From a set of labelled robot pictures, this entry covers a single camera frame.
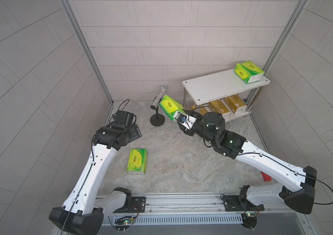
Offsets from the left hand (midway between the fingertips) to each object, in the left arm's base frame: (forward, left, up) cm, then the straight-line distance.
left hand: (135, 132), depth 73 cm
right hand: (+2, -22, +13) cm, 26 cm away
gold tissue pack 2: (+25, -51, -8) cm, 57 cm away
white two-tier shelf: (+27, -46, +10) cm, 54 cm away
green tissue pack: (-9, 0, -15) cm, 18 cm away
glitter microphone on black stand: (+23, -9, -20) cm, 32 cm away
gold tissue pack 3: (+23, -39, -8) cm, 45 cm away
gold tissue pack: (+28, -62, -8) cm, 69 cm away
